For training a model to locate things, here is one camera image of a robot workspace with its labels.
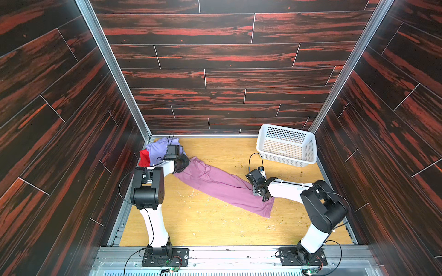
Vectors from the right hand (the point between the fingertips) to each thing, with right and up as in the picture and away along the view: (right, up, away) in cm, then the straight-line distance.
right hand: (264, 185), depth 96 cm
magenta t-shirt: (-21, 0, -1) cm, 21 cm away
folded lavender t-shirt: (-64, +20, +9) cm, 68 cm away
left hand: (-44, +14, +9) cm, 47 cm away
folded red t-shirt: (-72, +15, +9) cm, 74 cm away
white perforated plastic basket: (+20, +23, +19) cm, 36 cm away
